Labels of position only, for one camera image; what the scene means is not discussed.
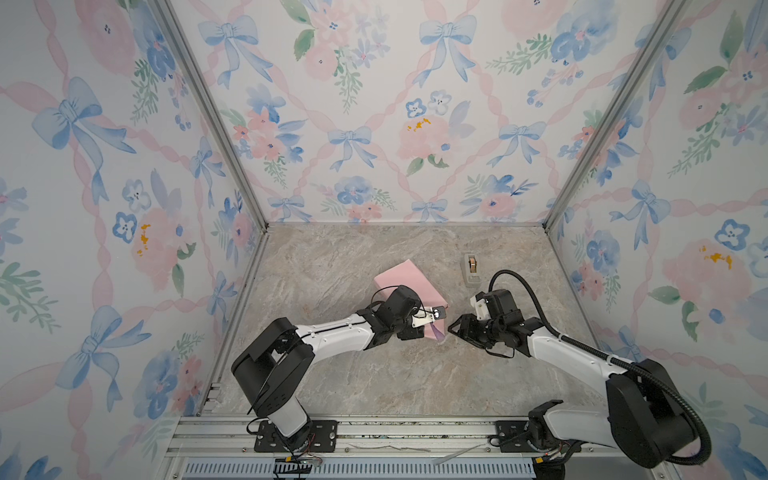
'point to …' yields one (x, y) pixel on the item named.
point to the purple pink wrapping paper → (433, 305)
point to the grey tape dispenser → (472, 269)
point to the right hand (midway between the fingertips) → (452, 330)
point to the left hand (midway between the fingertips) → (419, 307)
